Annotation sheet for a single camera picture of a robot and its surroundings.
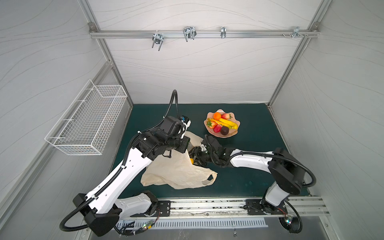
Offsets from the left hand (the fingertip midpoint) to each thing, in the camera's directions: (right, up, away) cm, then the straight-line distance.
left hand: (188, 138), depth 69 cm
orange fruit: (+19, +11, +35) cm, 41 cm away
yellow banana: (+24, +6, +37) cm, 45 cm away
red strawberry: (+14, +5, +32) cm, 35 cm away
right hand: (-2, -11, +10) cm, 15 cm away
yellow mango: (+2, -13, +7) cm, 15 cm away
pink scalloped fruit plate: (+28, 0, +31) cm, 42 cm away
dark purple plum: (+23, +1, +29) cm, 37 cm away
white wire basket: (-48, +5, -1) cm, 48 cm away
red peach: (+25, +11, +35) cm, 44 cm away
